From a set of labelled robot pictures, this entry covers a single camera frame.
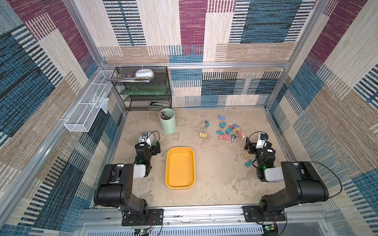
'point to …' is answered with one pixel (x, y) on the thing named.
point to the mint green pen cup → (169, 126)
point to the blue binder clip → (221, 117)
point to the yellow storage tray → (180, 169)
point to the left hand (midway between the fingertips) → (149, 141)
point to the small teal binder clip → (207, 124)
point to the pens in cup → (163, 115)
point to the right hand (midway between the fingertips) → (256, 136)
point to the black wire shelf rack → (143, 87)
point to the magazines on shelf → (131, 77)
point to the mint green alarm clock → (151, 139)
